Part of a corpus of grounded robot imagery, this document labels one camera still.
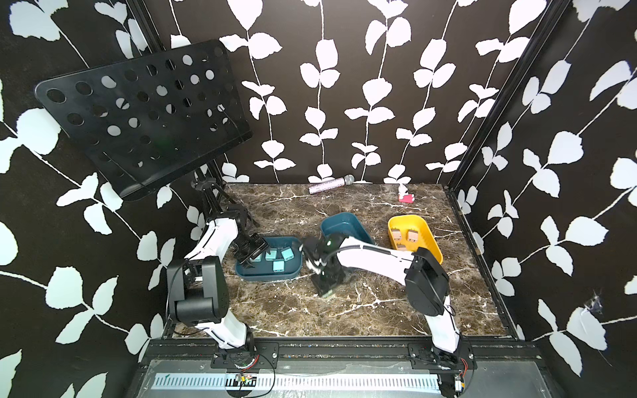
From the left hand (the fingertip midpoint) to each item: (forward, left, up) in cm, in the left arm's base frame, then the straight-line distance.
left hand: (265, 252), depth 87 cm
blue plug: (+1, +5, -7) cm, 9 cm away
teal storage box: (-3, +2, -9) cm, 10 cm away
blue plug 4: (-3, -4, -6) cm, 8 cm away
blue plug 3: (+2, -7, -5) cm, 9 cm away
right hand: (-13, -19, -2) cm, 23 cm away
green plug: (-17, -22, +2) cm, 28 cm away
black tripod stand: (+17, +16, +21) cm, 31 cm away
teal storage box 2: (+16, -31, -7) cm, 36 cm away
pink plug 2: (+9, -59, -7) cm, 60 cm away
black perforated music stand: (+76, +69, +7) cm, 103 cm away
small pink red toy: (+30, -63, -7) cm, 70 cm away
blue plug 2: (+1, -1, -6) cm, 6 cm away
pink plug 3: (+4, -53, -8) cm, 54 cm away
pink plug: (+10, -52, -7) cm, 54 cm away
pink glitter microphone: (+39, -26, -7) cm, 48 cm away
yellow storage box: (+8, -64, -7) cm, 65 cm away
